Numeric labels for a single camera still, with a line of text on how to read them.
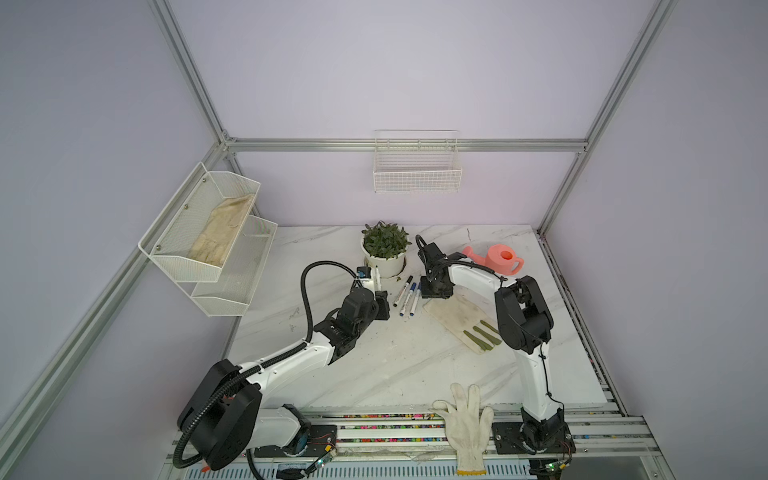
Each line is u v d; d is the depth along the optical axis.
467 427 0.76
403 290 1.01
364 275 0.73
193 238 0.77
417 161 0.96
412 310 0.97
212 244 0.76
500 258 0.98
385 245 0.94
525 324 0.56
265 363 0.47
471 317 0.95
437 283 0.86
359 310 0.63
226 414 0.41
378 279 0.81
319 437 0.75
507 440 0.74
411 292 1.01
